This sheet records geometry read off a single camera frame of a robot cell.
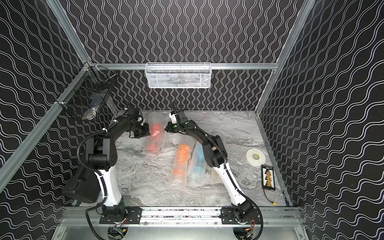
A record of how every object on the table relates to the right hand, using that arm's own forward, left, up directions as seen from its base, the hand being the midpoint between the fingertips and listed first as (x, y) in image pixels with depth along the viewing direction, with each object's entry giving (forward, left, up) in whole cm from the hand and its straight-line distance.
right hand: (165, 128), depth 103 cm
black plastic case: (-42, +31, +7) cm, 53 cm away
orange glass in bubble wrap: (-17, -15, +2) cm, 23 cm away
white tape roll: (-18, -59, -6) cm, 62 cm away
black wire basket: (+9, +47, +22) cm, 52 cm away
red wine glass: (-4, +5, +1) cm, 6 cm away
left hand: (-4, +10, +2) cm, 11 cm away
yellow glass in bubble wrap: (-32, -32, -5) cm, 46 cm away
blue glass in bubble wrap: (-33, -23, +1) cm, 40 cm away
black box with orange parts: (-32, -62, -5) cm, 70 cm away
